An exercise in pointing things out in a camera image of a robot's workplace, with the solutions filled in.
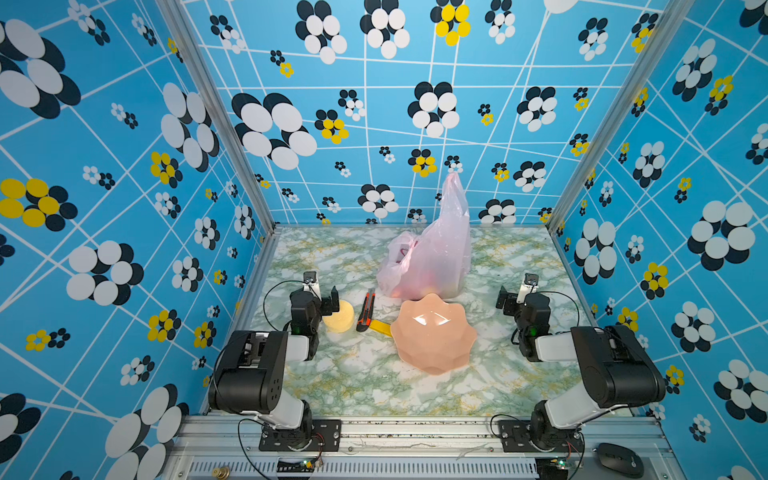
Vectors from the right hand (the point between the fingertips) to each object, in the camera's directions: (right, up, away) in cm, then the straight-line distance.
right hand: (522, 289), depth 94 cm
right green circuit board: (-3, -39, -24) cm, 46 cm away
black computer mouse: (+12, -36, -25) cm, 46 cm away
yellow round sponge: (-58, -10, -3) cm, 58 cm away
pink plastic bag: (-29, +9, -5) cm, 31 cm away
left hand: (-64, +1, 0) cm, 64 cm away
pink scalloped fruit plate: (-29, -13, -4) cm, 32 cm away
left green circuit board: (-65, -40, -22) cm, 79 cm away
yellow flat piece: (-45, -11, -2) cm, 46 cm away
